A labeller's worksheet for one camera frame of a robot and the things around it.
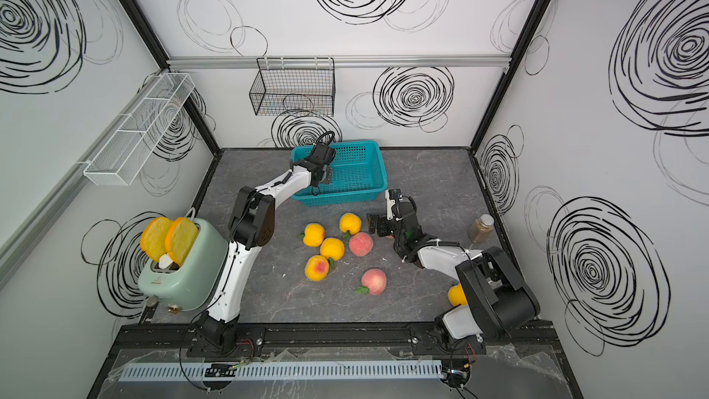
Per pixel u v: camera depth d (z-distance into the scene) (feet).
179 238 2.32
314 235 2.92
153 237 2.28
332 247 2.84
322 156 2.84
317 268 2.65
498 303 1.42
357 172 3.67
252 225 2.05
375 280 2.58
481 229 2.85
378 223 2.65
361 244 2.84
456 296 2.52
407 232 2.28
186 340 2.42
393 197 2.60
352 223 3.00
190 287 2.26
